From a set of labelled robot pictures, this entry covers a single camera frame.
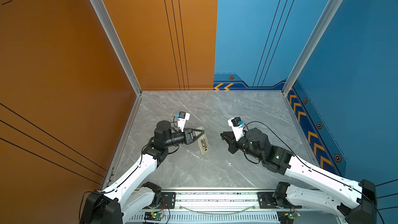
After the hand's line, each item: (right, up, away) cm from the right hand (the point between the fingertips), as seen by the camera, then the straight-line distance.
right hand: (221, 134), depth 71 cm
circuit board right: (+31, -39, 0) cm, 49 cm away
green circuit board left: (-31, -38, 0) cm, 49 cm away
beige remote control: (-9, -4, 0) cm, 10 cm away
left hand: (-8, +1, +1) cm, 8 cm away
